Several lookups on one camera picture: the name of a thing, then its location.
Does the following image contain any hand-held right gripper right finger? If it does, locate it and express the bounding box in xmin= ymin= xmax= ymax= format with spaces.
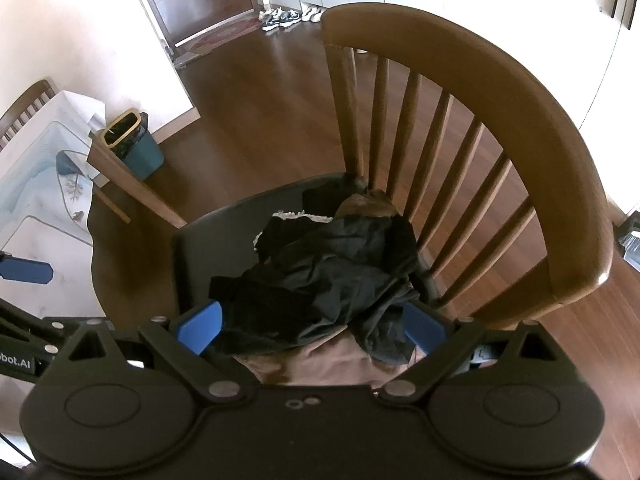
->
xmin=372 ymin=301 xmax=598 ymax=406

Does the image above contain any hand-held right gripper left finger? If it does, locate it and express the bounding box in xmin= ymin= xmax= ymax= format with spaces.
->
xmin=37 ymin=300 xmax=258 ymax=406

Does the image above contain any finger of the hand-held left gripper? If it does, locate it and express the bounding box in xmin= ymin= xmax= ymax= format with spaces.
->
xmin=0 ymin=254 xmax=54 ymax=286

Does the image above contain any black t-shirt with pink print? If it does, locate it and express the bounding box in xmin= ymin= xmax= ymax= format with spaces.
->
xmin=207 ymin=210 xmax=423 ymax=366

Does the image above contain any beige garment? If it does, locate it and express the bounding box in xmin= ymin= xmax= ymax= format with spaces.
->
xmin=234 ymin=329 xmax=417 ymax=390

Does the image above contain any brown garment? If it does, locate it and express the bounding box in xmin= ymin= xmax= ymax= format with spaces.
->
xmin=334 ymin=189 xmax=401 ymax=220

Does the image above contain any wooden table leg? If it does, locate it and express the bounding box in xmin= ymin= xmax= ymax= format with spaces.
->
xmin=86 ymin=130 xmax=188 ymax=228

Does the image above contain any teal trash bin yellow rim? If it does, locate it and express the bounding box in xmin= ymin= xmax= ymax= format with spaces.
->
xmin=95 ymin=109 xmax=165 ymax=182

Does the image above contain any black garment with white trim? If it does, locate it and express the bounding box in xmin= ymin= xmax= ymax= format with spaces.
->
xmin=252 ymin=179 xmax=368 ymax=263

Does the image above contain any wooden slat-back chair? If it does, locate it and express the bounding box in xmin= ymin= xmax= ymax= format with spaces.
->
xmin=0 ymin=77 xmax=56 ymax=148

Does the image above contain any dark floor item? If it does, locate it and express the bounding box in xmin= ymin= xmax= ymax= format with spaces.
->
xmin=614 ymin=210 xmax=640 ymax=273

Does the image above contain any wooden chair with black seat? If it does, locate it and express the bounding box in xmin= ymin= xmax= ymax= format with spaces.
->
xmin=170 ymin=2 xmax=616 ymax=391

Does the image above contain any reddish door rug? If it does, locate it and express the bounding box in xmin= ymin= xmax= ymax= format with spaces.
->
xmin=172 ymin=14 xmax=262 ymax=53

